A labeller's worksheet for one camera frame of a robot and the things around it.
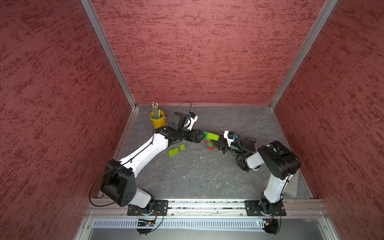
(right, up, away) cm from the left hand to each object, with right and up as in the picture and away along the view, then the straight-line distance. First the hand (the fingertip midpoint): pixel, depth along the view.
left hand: (197, 137), depth 81 cm
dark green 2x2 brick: (+8, -5, +4) cm, 10 cm away
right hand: (+9, -1, +4) cm, 10 cm away
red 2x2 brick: (+8, -8, +7) cm, 13 cm away
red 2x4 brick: (+6, -3, +3) cm, 7 cm away
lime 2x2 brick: (-10, -8, +14) cm, 19 cm away
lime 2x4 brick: (+9, 0, 0) cm, 9 cm away
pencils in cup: (-29, +17, +18) cm, 38 cm away
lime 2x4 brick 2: (-16, -11, +13) cm, 23 cm away
